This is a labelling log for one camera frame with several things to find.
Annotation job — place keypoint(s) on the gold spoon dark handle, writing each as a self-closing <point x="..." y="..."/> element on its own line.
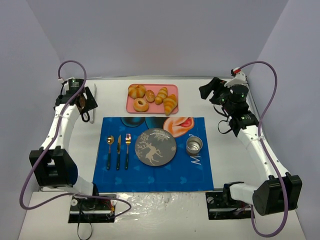
<point x="110" y="141"/>

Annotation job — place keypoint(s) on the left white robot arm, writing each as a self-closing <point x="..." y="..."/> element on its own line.
<point x="54" y="167"/>

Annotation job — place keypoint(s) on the small sesame bun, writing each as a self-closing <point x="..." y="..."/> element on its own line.
<point x="150" y="96"/>

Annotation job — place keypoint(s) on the gold knife dark handle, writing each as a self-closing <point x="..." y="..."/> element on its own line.
<point x="118" y="149"/>

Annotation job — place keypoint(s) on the gold fork dark handle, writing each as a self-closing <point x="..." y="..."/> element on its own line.
<point x="128" y="139"/>

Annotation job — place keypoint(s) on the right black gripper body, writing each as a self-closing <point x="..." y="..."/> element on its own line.
<point x="213" y="88"/>

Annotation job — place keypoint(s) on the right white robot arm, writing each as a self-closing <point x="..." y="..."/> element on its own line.
<point x="277" y="184"/>

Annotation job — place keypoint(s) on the grey reindeer plate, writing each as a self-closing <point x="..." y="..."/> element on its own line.
<point x="155" y="147"/>

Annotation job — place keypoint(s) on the pink rectangular tray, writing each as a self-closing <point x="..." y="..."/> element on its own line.
<point x="153" y="108"/>

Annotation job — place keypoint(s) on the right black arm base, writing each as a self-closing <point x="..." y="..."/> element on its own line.
<point x="225" y="205"/>

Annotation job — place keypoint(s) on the large striped croissant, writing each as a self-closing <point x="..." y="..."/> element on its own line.
<point x="170" y="103"/>

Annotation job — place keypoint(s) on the blue cartoon placemat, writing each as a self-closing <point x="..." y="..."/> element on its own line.
<point x="184" y="173"/>

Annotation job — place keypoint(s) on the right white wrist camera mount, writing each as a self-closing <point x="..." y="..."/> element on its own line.
<point x="238" y="78"/>

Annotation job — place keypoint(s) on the round pumpkin-shaped bun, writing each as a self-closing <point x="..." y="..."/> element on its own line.
<point x="136" y="91"/>

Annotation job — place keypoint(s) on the sugared ring donut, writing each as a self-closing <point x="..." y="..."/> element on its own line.
<point x="140" y="105"/>

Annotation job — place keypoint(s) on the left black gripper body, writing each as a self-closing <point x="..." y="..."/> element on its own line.
<point x="89" y="100"/>

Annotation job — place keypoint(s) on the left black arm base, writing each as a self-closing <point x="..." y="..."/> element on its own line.
<point x="92" y="210"/>

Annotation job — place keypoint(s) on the small striped croissant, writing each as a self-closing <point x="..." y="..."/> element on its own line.
<point x="161" y="95"/>

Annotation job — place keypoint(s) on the silver metal cup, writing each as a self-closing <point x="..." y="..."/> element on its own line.
<point x="193" y="145"/>

